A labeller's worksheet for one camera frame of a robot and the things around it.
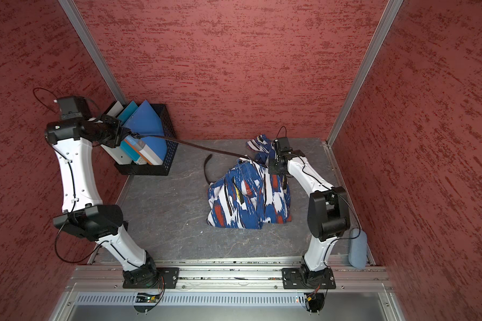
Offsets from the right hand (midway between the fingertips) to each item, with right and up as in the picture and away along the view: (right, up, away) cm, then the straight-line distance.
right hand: (275, 171), depth 93 cm
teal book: (-73, +26, -1) cm, 77 cm away
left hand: (-58, +16, -20) cm, 63 cm away
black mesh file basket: (-63, 0, +9) cm, 64 cm away
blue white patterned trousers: (-13, -11, -5) cm, 18 cm away
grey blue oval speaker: (+31, -31, -14) cm, 46 cm away
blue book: (-65, +25, +6) cm, 70 cm away
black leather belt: (-37, +7, +19) cm, 43 cm away
